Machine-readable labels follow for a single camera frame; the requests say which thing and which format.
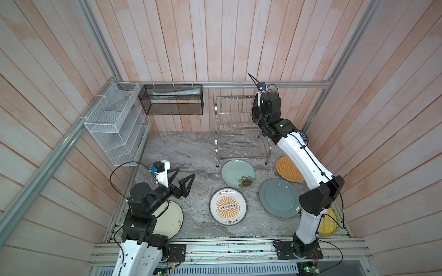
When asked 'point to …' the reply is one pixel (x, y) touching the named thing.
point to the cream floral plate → (169, 220)
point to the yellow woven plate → (329, 222)
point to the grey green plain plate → (280, 198)
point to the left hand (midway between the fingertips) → (187, 174)
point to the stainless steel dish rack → (237, 136)
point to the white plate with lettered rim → (304, 136)
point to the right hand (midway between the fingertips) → (265, 99)
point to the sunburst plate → (228, 206)
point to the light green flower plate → (238, 173)
